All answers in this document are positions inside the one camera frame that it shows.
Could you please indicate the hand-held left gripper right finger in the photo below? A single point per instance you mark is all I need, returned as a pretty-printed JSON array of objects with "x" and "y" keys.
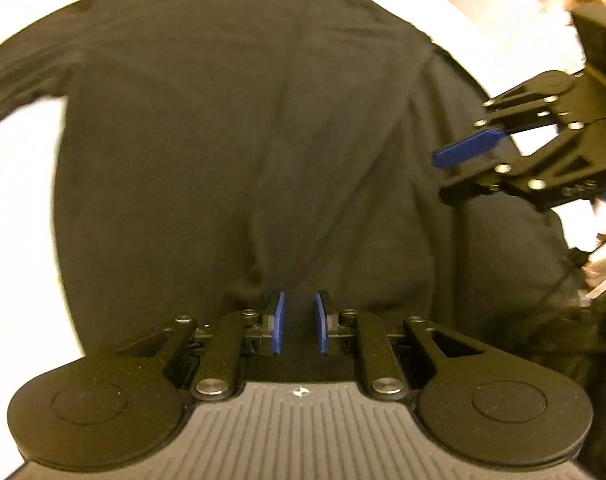
[{"x": 323, "y": 322}]

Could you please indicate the white blue printed tablecloth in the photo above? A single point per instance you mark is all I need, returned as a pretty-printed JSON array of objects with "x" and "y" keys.
[{"x": 18, "y": 260}]

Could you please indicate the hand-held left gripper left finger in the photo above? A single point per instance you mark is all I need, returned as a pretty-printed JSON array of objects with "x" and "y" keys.
[{"x": 281, "y": 322}]

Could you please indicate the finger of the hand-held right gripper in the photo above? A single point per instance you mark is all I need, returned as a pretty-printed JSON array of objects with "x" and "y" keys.
[
  {"x": 465, "y": 150},
  {"x": 528, "y": 180}
]

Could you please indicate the person's dark quilted jacket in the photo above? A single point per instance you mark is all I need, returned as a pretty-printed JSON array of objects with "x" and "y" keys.
[{"x": 600, "y": 370}]

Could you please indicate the black long-sleeve shirt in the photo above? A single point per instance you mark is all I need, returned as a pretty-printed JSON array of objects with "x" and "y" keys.
[{"x": 233, "y": 160}]

